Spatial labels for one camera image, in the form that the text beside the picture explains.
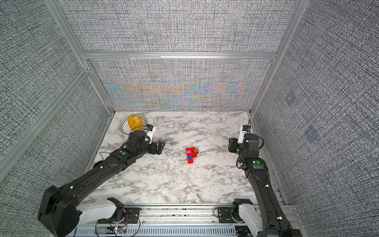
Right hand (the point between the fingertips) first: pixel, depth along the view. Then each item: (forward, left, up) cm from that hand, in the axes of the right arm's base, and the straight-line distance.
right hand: (234, 135), depth 78 cm
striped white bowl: (+23, +72, -20) cm, 78 cm away
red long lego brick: (+3, +23, -19) cm, 30 cm away
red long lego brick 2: (-2, +22, -19) cm, 29 cm away
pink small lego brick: (+1, +24, -20) cm, 32 cm away
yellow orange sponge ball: (+21, +62, -15) cm, 67 cm away
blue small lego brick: (-3, +24, -21) cm, 32 cm away
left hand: (0, +39, -5) cm, 40 cm away
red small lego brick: (-5, +24, -21) cm, 32 cm away
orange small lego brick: (+2, +19, -20) cm, 28 cm away
